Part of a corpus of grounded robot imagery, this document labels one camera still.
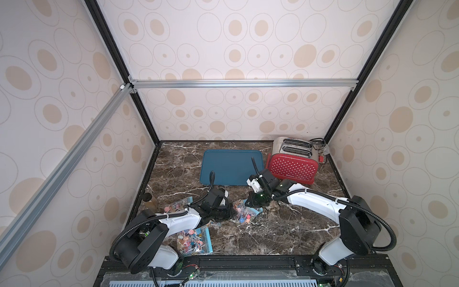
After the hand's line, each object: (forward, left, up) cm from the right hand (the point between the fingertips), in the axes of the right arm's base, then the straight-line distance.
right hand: (250, 202), depth 84 cm
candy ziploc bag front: (-17, +23, -7) cm, 30 cm away
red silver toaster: (+20, -22, +8) cm, 31 cm away
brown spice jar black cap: (+4, +55, -7) cm, 55 cm away
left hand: (-5, +3, -3) cm, 6 cm away
